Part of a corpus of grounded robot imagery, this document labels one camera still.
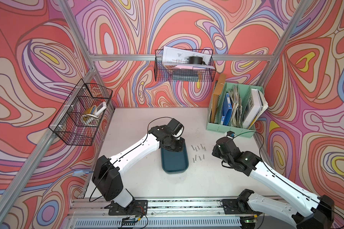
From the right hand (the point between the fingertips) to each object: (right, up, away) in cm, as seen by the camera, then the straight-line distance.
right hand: (216, 151), depth 78 cm
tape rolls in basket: (-66, +23, -2) cm, 70 cm away
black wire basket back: (-31, +52, +23) cm, 64 cm away
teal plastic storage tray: (-23, -9, +10) cm, 27 cm away
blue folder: (+11, +23, +13) cm, 29 cm away
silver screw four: (-9, -2, +18) cm, 20 cm away
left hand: (-17, +1, -1) cm, 17 cm away
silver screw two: (-7, -1, +18) cm, 19 cm away
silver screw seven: (-9, -8, +12) cm, 17 cm away
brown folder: (+4, +37, +9) cm, 38 cm away
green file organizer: (+28, +38, +23) cm, 52 cm away
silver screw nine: (-4, -7, +13) cm, 16 cm away
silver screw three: (-4, -2, +18) cm, 18 cm away
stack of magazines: (+19, +22, +15) cm, 32 cm away
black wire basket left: (-71, +18, -9) cm, 73 cm away
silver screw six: (-11, -9, +12) cm, 18 cm away
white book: (+28, +27, +8) cm, 40 cm away
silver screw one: (-10, -2, +18) cm, 21 cm away
